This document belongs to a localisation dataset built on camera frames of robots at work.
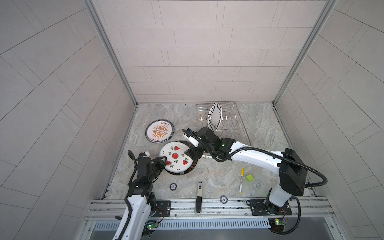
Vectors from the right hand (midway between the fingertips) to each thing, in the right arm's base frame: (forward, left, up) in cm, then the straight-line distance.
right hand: (188, 148), depth 78 cm
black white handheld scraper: (-22, -4, -10) cm, 25 cm away
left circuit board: (-31, +18, -11) cm, 37 cm away
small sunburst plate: (+19, +19, -9) cm, 28 cm away
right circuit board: (-34, -40, -16) cm, 54 cm away
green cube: (-13, -32, -13) cm, 37 cm away
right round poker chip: (-22, -17, -14) cm, 31 cm away
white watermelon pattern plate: (-2, +7, -10) cm, 12 cm away
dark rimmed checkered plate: (-2, -3, -11) cm, 12 cm away
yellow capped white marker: (-11, -29, -15) cm, 34 cm away
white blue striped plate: (+26, -18, -6) cm, 32 cm away
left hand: (0, +11, -8) cm, 13 cm away
